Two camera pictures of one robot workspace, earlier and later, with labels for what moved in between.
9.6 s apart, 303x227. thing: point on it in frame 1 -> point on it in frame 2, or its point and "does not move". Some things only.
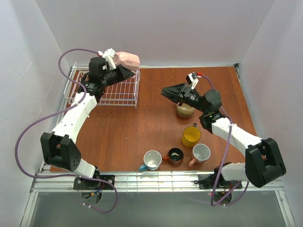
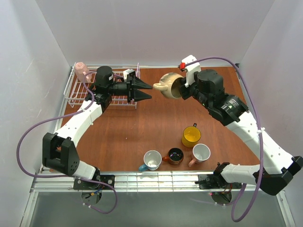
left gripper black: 118,71 -> 130,87
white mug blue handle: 152,160 does not move
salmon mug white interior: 201,153 does not move
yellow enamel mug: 191,135 does not move
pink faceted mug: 128,60 -> 81,70
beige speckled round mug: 184,110 -> 170,85
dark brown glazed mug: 175,156 does not move
